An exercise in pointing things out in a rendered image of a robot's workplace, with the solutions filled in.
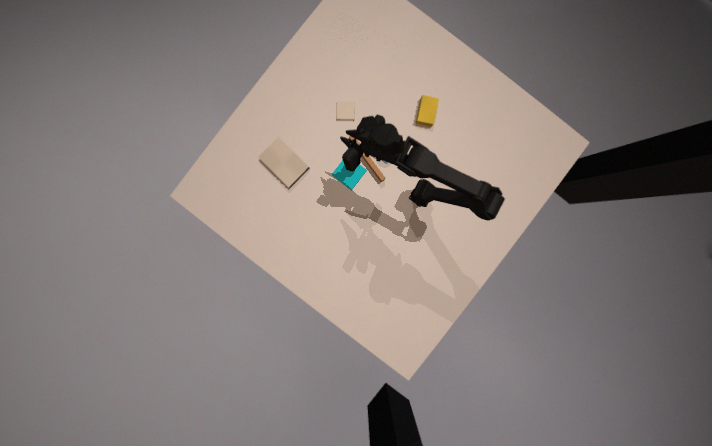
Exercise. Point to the yellow rectangular block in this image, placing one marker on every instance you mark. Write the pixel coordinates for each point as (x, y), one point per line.
(427, 110)

